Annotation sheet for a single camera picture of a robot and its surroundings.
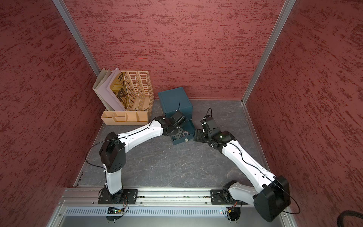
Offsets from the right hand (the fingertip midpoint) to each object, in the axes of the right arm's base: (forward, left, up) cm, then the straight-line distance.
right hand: (199, 137), depth 80 cm
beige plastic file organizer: (+48, +47, -13) cm, 69 cm away
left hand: (+6, +14, -5) cm, 16 cm away
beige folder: (+43, +64, +15) cm, 79 cm away
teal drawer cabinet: (+26, +13, +6) cm, 30 cm away
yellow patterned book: (+39, +55, +7) cm, 68 cm away
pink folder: (+30, +61, +13) cm, 69 cm away
